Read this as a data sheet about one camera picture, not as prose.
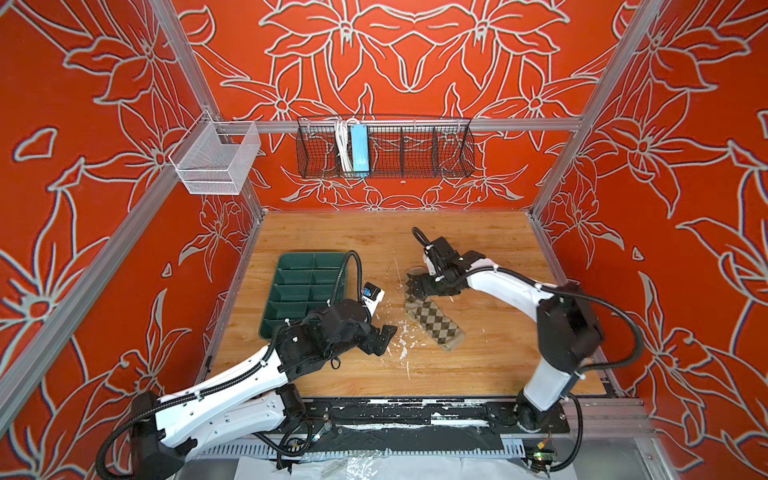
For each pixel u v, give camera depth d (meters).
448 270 0.65
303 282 0.98
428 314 0.90
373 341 0.62
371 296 0.61
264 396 0.61
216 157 0.95
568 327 0.47
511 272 0.56
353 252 1.08
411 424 0.73
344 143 0.89
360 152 0.90
